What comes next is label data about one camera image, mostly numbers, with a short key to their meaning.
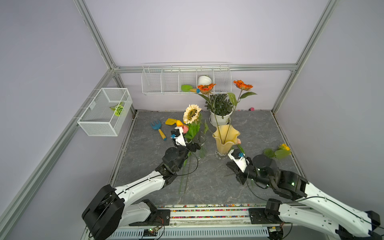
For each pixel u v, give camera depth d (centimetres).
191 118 61
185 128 71
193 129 75
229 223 74
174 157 57
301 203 47
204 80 93
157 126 110
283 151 92
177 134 63
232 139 84
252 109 124
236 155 55
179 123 73
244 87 72
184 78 99
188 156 96
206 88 71
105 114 82
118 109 81
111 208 41
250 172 58
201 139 71
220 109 99
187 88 99
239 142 99
